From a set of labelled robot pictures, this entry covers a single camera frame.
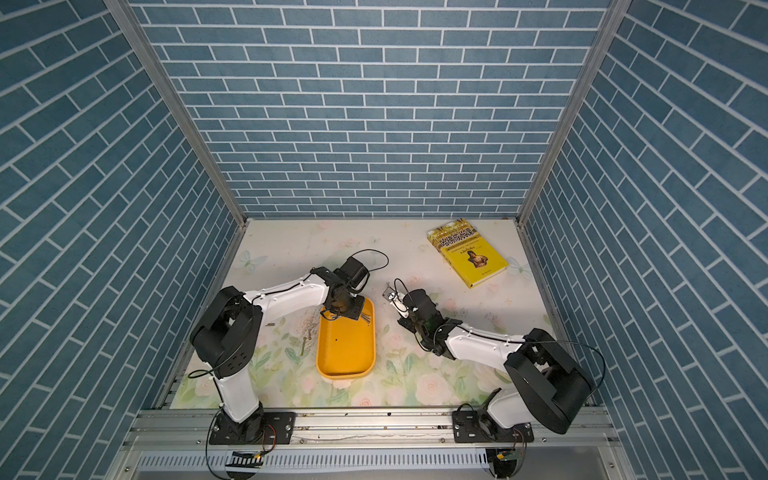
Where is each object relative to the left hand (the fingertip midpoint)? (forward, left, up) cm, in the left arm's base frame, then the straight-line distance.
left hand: (361, 312), depth 92 cm
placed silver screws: (-8, +17, -3) cm, 19 cm away
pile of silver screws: (-1, -1, -2) cm, 2 cm away
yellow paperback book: (+24, -37, +1) cm, 44 cm away
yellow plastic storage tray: (-9, +4, -4) cm, 11 cm away
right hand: (+2, -15, +5) cm, 16 cm away
